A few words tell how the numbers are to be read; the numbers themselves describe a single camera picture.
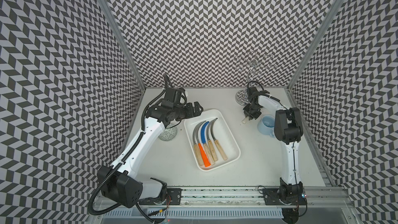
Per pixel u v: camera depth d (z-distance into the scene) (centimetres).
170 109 54
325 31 82
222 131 95
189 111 66
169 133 94
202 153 87
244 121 99
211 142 91
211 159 83
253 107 87
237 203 72
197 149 87
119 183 38
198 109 68
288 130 59
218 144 89
